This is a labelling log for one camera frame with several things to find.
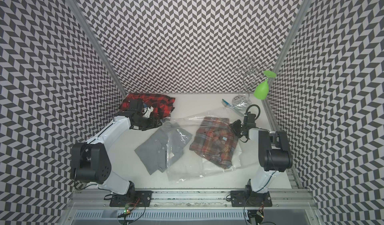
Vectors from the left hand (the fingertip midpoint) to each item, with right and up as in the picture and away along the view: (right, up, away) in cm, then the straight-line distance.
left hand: (156, 125), depth 88 cm
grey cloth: (+5, -14, -1) cm, 15 cm away
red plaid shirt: (+1, +13, +15) cm, 20 cm away
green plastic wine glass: (+62, +21, -1) cm, 66 cm away
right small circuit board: (+54, -39, -19) cm, 69 cm away
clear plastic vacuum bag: (+21, -22, -4) cm, 31 cm away
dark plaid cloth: (+35, -9, +1) cm, 36 cm away
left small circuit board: (-7, -36, -22) cm, 42 cm away
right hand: (+46, -3, +10) cm, 47 cm away
